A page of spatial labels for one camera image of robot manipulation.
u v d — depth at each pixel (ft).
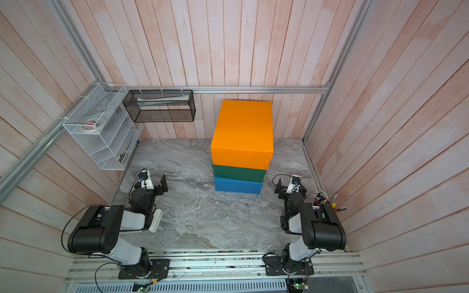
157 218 2.79
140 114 3.29
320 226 1.51
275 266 2.40
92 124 2.41
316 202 2.52
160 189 2.73
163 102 2.94
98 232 1.49
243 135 2.40
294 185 2.49
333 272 2.43
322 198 2.50
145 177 2.50
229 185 3.02
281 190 2.69
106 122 2.50
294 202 2.25
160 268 2.40
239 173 2.63
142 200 2.27
